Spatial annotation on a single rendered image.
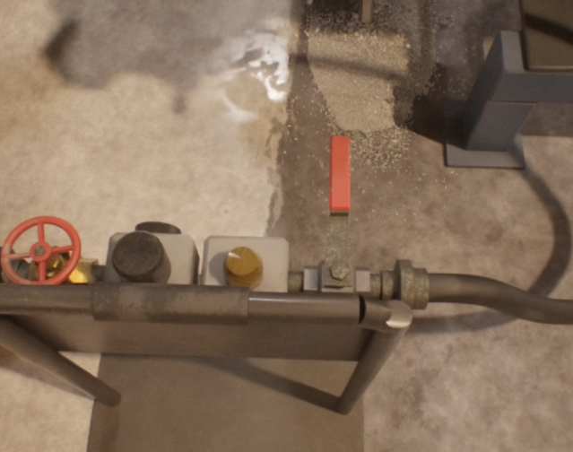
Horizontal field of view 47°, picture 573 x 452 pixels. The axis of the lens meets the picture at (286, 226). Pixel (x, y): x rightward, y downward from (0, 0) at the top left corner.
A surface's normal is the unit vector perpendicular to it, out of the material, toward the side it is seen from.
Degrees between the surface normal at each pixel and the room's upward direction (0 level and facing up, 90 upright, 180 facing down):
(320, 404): 0
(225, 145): 0
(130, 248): 0
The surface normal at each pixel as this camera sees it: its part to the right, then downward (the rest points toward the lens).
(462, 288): 0.10, -0.13
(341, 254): 0.00, -0.39
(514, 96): -0.04, 0.92
